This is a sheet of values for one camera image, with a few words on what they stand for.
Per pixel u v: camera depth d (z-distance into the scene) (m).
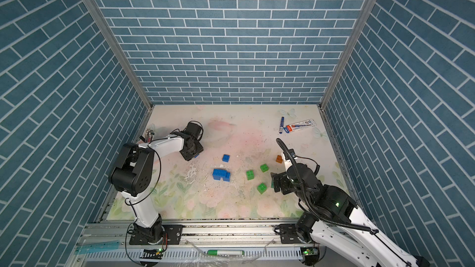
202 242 0.73
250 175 0.87
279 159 0.96
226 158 0.96
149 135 0.85
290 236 0.73
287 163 0.61
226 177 0.86
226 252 0.69
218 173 0.86
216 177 0.88
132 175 0.50
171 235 0.74
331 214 0.44
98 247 0.71
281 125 1.11
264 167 0.92
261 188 0.83
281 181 0.60
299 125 1.09
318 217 0.44
